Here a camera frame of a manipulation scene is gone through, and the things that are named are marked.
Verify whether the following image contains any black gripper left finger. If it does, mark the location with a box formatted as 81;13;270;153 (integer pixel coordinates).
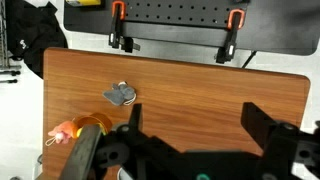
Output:
128;103;144;133

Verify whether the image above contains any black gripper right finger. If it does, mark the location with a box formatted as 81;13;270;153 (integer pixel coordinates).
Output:
240;101;278;150

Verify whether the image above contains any grey plush toy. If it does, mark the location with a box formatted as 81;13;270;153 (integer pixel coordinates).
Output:
102;80;138;107

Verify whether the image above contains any orange translucent bowl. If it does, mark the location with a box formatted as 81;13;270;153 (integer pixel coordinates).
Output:
72;112;113;136

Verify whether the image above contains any yellow plastic toy fruit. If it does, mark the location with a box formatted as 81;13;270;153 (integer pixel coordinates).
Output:
75;123;108;139

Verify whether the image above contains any pink plush toy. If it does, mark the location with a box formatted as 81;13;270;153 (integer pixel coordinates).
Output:
44;120;79;148

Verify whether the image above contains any orange black bar clamp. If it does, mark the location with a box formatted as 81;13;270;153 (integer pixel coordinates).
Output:
214;8;247;65
108;0;141;54

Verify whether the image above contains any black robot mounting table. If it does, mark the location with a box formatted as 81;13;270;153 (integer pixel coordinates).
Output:
63;0;320;57

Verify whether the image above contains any black perforated mounting board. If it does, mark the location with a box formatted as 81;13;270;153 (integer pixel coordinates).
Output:
114;0;251;29

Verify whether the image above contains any yellow box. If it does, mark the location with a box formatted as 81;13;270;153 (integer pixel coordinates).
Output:
64;0;102;8

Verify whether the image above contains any black fabric bag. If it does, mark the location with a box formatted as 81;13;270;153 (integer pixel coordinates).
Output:
4;0;69;79

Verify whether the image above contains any black cable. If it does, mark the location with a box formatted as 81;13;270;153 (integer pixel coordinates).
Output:
241;49;258;69

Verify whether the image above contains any metal wire rack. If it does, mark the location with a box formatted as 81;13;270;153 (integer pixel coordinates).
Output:
0;0;23;84

